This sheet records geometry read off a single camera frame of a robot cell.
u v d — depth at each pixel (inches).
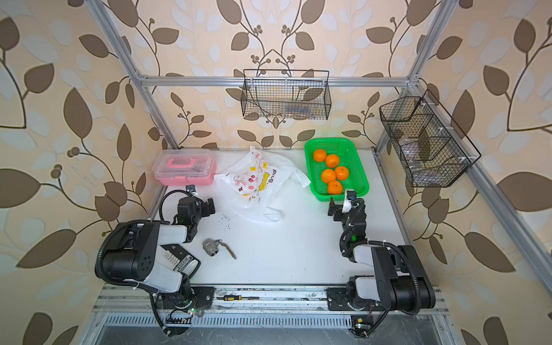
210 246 32.7
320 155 45.2
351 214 27.4
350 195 29.8
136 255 17.8
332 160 42.6
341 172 41.4
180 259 32.4
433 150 28.7
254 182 41.7
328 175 40.3
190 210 29.5
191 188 32.8
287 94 37.8
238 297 29.5
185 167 38.9
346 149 45.1
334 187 39.1
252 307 29.0
